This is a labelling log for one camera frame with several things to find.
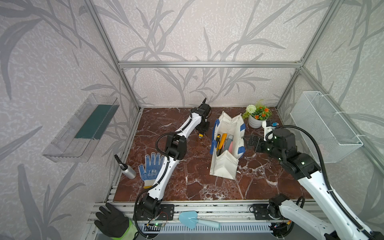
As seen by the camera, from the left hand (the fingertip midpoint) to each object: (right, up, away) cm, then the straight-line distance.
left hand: (203, 128), depth 107 cm
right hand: (+22, -2, -35) cm, 41 cm away
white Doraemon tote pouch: (+12, -18, -27) cm, 34 cm away
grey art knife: (+17, -7, -9) cm, 21 cm away
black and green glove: (-42, -43, -37) cm, 71 cm away
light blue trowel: (-7, -42, -34) cm, 55 cm away
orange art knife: (+14, -6, -5) cm, 16 cm away
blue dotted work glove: (-30, -22, -18) cm, 42 cm away
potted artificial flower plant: (+36, +10, -8) cm, 38 cm away
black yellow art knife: (+10, -7, -8) cm, 14 cm away
